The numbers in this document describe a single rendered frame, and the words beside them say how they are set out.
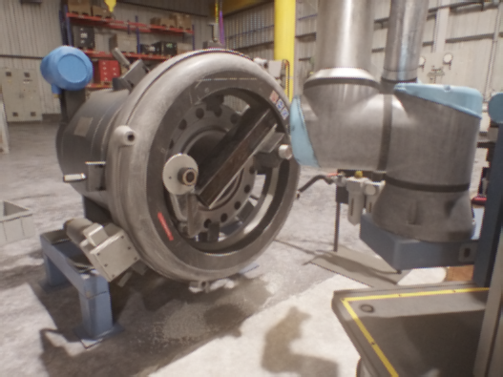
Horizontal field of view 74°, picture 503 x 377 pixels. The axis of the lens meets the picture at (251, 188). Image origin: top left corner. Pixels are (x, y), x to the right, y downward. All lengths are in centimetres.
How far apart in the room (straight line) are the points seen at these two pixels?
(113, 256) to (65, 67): 87
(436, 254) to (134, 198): 69
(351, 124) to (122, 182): 57
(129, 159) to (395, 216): 62
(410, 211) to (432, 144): 13
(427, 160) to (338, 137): 16
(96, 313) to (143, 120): 76
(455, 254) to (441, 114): 26
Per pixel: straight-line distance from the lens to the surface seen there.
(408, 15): 94
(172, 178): 93
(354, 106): 66
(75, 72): 159
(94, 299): 136
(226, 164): 103
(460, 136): 68
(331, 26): 72
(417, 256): 69
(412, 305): 100
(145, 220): 93
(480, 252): 76
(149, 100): 92
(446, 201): 69
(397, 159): 67
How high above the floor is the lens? 83
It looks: 14 degrees down
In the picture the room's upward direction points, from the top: straight up
